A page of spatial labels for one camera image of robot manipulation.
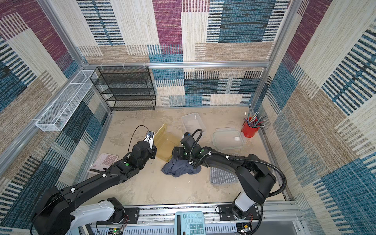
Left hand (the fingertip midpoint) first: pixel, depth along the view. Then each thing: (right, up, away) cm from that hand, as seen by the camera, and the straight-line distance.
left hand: (152, 142), depth 84 cm
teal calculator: (+21, -36, -13) cm, 44 cm away
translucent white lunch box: (+22, +11, +27) cm, 37 cm away
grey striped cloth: (+37, -20, +2) cm, 42 cm away
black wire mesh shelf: (-26, +36, +26) cm, 51 cm away
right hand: (+16, -8, +4) cm, 18 cm away
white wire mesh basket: (-43, +14, -12) cm, 47 cm away
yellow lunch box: (+5, -1, +15) cm, 16 cm away
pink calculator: (-32, -13, +6) cm, 35 cm away
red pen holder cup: (+60, +8, +13) cm, 62 cm away
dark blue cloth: (+13, -14, 0) cm, 20 cm away
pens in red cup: (+64, +12, +14) cm, 67 cm away
